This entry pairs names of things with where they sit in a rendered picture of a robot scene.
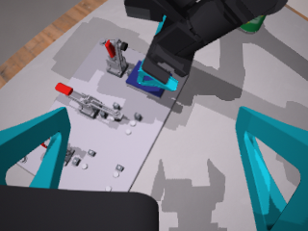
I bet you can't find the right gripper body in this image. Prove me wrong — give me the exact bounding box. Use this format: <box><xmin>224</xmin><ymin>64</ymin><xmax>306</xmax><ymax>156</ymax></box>
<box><xmin>141</xmin><ymin>9</ymin><xmax>212</xmax><ymax>84</ymax></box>

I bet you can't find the green drink can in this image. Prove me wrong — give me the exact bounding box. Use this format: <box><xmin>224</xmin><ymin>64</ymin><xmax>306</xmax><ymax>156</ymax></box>
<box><xmin>240</xmin><ymin>15</ymin><xmax>266</xmax><ymax>33</ymax></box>

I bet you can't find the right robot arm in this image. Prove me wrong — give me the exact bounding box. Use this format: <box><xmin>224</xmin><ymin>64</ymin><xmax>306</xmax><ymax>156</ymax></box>
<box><xmin>124</xmin><ymin>0</ymin><xmax>288</xmax><ymax>55</ymax></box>

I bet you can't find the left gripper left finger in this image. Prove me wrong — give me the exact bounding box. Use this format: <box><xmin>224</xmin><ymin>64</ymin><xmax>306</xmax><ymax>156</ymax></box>
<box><xmin>0</xmin><ymin>107</ymin><xmax>71</xmax><ymax>189</ymax></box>

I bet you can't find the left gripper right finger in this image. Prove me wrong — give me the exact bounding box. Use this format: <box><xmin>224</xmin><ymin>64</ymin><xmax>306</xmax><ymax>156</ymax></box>
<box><xmin>235</xmin><ymin>107</ymin><xmax>308</xmax><ymax>231</ymax></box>

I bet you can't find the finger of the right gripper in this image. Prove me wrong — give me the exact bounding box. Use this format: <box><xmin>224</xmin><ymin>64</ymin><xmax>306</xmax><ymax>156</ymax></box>
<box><xmin>155</xmin><ymin>15</ymin><xmax>166</xmax><ymax>35</ymax></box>
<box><xmin>137</xmin><ymin>67</ymin><xmax>178</xmax><ymax>91</ymax></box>

